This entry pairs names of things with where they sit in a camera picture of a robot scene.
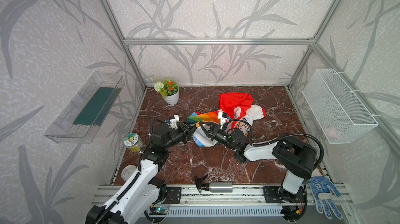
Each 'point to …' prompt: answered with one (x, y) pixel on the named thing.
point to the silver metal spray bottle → (213, 187)
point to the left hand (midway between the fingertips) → (201, 120)
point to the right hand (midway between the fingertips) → (199, 120)
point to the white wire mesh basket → (341, 116)
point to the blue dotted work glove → (321, 188)
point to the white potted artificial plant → (169, 90)
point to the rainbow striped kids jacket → (237, 106)
